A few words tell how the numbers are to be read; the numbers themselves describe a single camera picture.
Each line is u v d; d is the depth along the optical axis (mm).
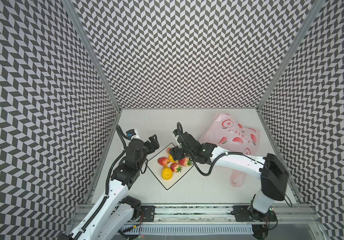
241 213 726
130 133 642
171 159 724
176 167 825
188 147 599
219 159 525
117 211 577
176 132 710
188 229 693
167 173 804
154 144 687
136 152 542
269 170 503
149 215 718
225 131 822
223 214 751
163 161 865
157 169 884
